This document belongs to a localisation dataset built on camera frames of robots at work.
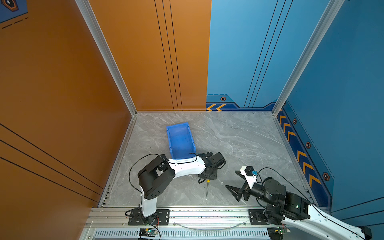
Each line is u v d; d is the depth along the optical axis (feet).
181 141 3.38
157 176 1.57
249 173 1.90
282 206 1.81
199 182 2.29
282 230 2.29
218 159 2.28
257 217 2.38
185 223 2.38
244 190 1.96
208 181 2.77
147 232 2.32
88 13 2.33
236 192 1.97
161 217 2.43
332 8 2.30
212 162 2.24
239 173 2.00
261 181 1.94
